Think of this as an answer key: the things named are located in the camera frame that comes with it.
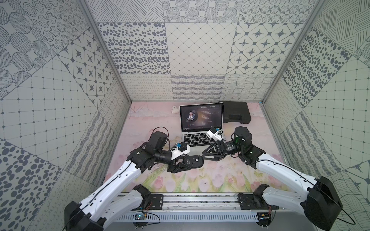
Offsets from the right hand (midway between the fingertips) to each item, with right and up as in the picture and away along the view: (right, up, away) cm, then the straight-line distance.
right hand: (204, 157), depth 63 cm
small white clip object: (-18, +23, +50) cm, 58 cm away
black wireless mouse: (-5, -2, +2) cm, 6 cm away
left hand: (-7, -2, +4) cm, 8 cm away
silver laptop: (-3, +15, +36) cm, 39 cm away
